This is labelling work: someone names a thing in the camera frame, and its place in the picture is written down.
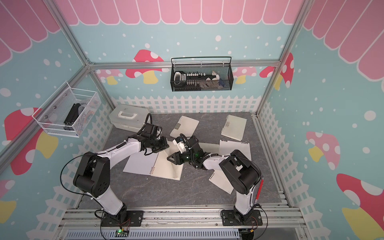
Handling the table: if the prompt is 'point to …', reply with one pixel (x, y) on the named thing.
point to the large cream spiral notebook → (185, 125)
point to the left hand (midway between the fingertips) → (169, 147)
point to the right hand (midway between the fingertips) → (169, 158)
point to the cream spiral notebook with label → (234, 127)
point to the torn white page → (226, 147)
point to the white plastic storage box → (129, 117)
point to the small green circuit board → (121, 233)
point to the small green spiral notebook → (155, 164)
